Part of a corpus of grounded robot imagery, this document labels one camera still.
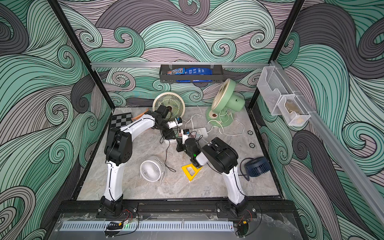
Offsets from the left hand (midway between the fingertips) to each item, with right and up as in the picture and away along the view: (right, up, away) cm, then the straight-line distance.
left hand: (172, 130), depth 98 cm
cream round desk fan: (+1, +18, +5) cm, 19 cm away
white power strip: (+14, -1, -10) cm, 18 cm away
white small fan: (-9, -20, -20) cm, 30 cm away
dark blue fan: (+47, -17, -21) cm, 54 cm away
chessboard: (-40, +6, +10) cm, 42 cm away
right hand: (+4, -6, +1) cm, 7 cm away
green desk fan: (+33, +19, -11) cm, 39 cm away
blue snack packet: (+22, +38, -5) cm, 44 cm away
